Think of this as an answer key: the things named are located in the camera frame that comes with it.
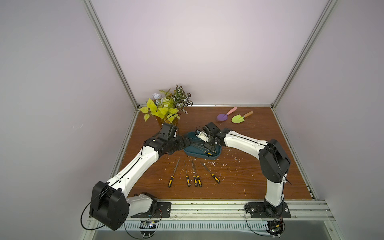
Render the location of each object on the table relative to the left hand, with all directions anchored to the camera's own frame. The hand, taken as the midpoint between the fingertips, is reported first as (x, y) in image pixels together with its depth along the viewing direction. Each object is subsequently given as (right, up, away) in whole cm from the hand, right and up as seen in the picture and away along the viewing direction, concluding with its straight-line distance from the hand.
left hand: (188, 143), depth 81 cm
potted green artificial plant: (-14, +21, +11) cm, 28 cm away
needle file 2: (+4, -20, +3) cm, 20 cm away
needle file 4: (+14, -19, +4) cm, 24 cm away
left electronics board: (-20, -41, -9) cm, 46 cm away
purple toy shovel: (+25, +15, +33) cm, 44 cm away
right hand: (+12, +1, +11) cm, 17 cm away
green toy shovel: (+37, +14, +31) cm, 50 cm away
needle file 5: (+12, -8, +12) cm, 19 cm away
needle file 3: (+6, -20, +3) cm, 21 cm away
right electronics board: (+43, -39, -11) cm, 59 cm away
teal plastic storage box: (+6, -3, +17) cm, 18 cm away
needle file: (-1, -20, +3) cm, 20 cm away
